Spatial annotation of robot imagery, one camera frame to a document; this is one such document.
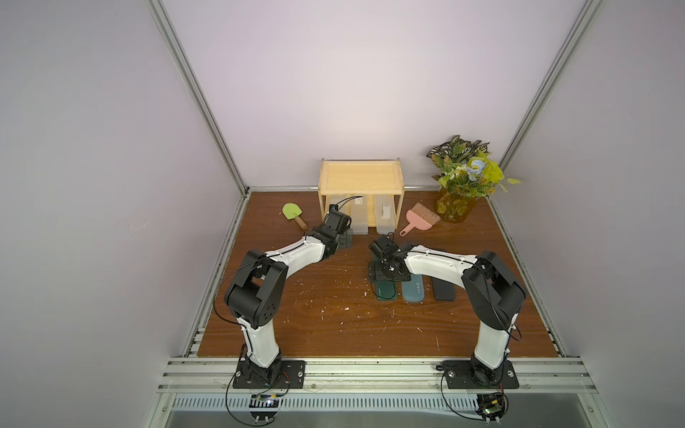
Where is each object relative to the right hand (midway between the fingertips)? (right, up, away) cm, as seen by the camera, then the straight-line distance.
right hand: (382, 269), depth 93 cm
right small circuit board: (+26, -32, -23) cm, 47 cm away
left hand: (-16, +14, +4) cm, 21 cm away
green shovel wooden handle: (-37, +21, +21) cm, 48 cm away
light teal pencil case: (+10, -6, -5) cm, 13 cm away
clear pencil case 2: (+3, +20, +15) cm, 25 cm away
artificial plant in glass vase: (+30, +36, +2) cm, 47 cm away
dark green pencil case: (+1, -6, -3) cm, 7 cm away
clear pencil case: (-8, +19, +17) cm, 27 cm away
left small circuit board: (-36, -32, -21) cm, 52 cm away
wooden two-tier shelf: (-5, +34, +4) cm, 34 cm away
